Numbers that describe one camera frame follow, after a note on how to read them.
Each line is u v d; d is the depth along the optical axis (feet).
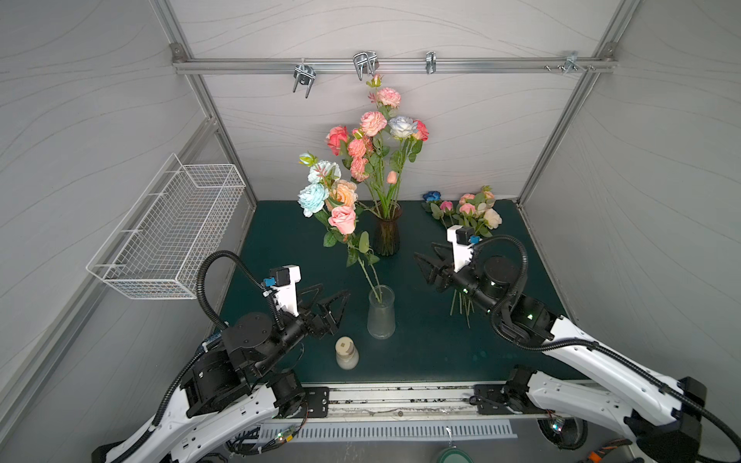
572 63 2.51
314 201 1.90
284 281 1.69
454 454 1.92
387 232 3.15
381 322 2.63
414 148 2.90
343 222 1.87
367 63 2.51
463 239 1.77
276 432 2.29
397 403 2.46
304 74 2.62
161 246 2.22
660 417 1.31
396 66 2.62
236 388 1.41
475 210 3.63
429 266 1.90
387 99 2.41
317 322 1.66
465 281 1.88
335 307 1.67
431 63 2.58
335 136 2.63
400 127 2.46
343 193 2.13
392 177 2.89
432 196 3.85
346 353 2.36
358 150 2.57
